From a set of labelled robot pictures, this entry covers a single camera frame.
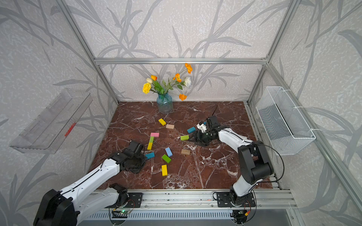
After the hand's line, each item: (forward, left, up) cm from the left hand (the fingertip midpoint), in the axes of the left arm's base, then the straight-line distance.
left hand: (149, 162), depth 83 cm
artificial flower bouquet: (+45, -6, +19) cm, 49 cm away
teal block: (+25, -26, -3) cm, 36 cm away
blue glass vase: (+42, -6, +7) cm, 43 cm away
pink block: (+21, 0, -3) cm, 21 cm away
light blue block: (+8, -11, -3) cm, 14 cm away
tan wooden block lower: (+8, -22, -3) cm, 23 cm away
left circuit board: (-25, +10, -6) cm, 28 cm away
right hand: (+11, -26, +6) cm, 28 cm away
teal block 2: (+5, +1, -2) cm, 6 cm away
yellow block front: (-4, -9, -3) cm, 11 cm away
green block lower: (+3, -10, -4) cm, 11 cm away
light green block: (+19, -21, -4) cm, 28 cm away
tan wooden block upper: (+29, -9, -4) cm, 31 cm away
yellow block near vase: (+33, -3, -4) cm, 33 cm away
